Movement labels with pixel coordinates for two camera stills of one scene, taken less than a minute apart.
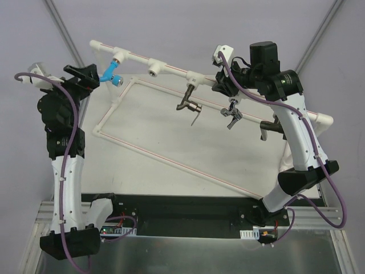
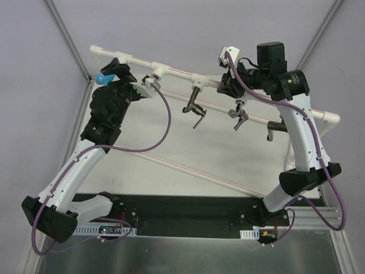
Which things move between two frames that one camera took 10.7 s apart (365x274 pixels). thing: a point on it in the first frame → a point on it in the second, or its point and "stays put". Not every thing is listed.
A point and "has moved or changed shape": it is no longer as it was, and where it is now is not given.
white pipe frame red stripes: [125, 56] → [325, 120]
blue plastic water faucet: [108, 75] has moved or changed shape
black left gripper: [82, 75] → [120, 79]
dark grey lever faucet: [189, 104] → [195, 108]
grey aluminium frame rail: [64, 31] stays put
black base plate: [194, 215] stays put
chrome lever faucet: [232, 110] → [238, 112]
